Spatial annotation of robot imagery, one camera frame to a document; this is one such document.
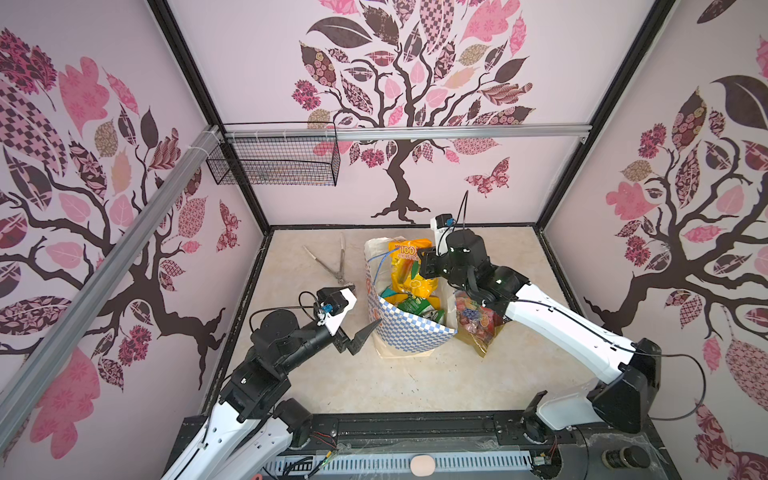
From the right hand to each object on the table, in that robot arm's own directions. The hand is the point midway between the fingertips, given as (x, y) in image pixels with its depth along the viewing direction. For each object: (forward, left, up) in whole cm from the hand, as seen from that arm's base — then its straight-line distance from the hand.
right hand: (420, 245), depth 74 cm
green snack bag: (-6, -2, -22) cm, 22 cm away
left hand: (-17, +13, 0) cm, 21 cm away
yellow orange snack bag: (-3, +3, -7) cm, 8 cm away
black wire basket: (+59, +55, -13) cm, 82 cm away
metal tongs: (+12, +26, -29) cm, 41 cm away
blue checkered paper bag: (-17, +5, -14) cm, 22 cm away
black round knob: (-43, -44, -22) cm, 65 cm away
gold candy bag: (-10, -18, -24) cm, 31 cm away
